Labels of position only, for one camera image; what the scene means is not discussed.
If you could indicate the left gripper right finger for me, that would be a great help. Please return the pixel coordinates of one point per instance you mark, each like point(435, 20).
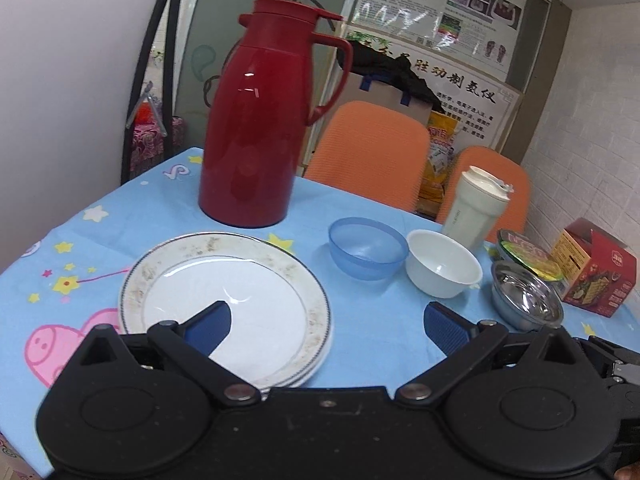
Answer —
point(468, 347)

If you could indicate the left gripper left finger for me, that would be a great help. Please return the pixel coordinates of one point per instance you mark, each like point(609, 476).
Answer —
point(189, 345)

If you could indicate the stainless steel bowl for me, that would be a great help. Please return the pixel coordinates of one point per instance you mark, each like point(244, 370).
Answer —
point(522, 299)

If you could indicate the white ceramic bowl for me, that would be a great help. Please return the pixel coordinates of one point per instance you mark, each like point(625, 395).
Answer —
point(439, 266)

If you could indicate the blue plastic bowl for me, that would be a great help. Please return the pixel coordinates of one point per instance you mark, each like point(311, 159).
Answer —
point(366, 249)

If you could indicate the red cardboard snack box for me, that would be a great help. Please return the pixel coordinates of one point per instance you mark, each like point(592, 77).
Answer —
point(598, 271)

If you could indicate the blue cartoon tablecloth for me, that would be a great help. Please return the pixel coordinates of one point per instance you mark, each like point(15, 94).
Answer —
point(82, 399)

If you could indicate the lower white plate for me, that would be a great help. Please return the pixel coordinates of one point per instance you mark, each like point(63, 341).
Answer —
point(305, 363)

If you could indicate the right orange chair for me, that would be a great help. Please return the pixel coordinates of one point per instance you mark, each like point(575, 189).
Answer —
point(514, 218)

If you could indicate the orange chair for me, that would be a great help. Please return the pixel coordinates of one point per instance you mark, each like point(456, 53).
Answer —
point(514, 218)
point(373, 152)

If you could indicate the white travel tumbler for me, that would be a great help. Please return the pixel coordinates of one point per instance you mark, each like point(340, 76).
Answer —
point(480, 199)

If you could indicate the pink floral fabric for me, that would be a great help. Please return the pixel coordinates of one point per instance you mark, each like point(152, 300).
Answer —
point(147, 144)

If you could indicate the red thermos jug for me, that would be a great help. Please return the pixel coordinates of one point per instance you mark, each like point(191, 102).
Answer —
point(261, 111)

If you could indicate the yellow snack bag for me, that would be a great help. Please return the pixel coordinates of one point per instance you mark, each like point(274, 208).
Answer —
point(443, 130)

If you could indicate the left orange chair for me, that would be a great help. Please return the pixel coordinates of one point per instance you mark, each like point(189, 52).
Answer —
point(373, 152)

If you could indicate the chinese text poster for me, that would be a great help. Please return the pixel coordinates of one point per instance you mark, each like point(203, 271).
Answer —
point(482, 105)

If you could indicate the black cloth on bag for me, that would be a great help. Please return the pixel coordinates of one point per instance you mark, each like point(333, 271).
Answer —
point(396, 72)

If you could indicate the upper laminated info poster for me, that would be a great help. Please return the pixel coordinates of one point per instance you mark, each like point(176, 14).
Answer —
point(498, 37)

